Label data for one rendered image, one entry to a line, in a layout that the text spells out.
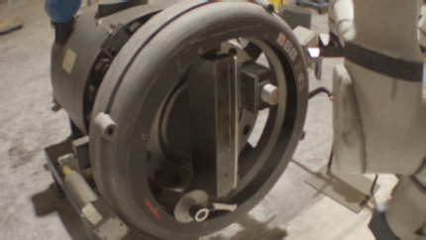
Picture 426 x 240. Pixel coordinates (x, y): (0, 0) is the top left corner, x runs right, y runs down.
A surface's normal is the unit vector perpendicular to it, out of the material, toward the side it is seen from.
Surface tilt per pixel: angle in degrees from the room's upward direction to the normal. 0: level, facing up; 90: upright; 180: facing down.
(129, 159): 90
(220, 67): 90
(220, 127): 90
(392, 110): 80
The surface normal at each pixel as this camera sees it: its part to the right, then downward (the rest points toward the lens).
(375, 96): -0.59, 0.21
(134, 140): 0.64, 0.39
